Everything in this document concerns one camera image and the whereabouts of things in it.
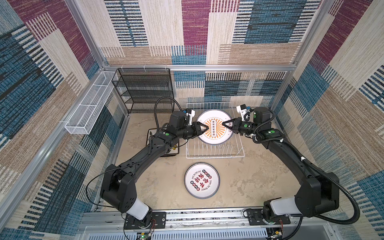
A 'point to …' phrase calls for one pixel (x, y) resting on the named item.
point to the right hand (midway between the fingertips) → (222, 126)
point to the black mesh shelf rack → (138, 89)
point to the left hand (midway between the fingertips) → (208, 127)
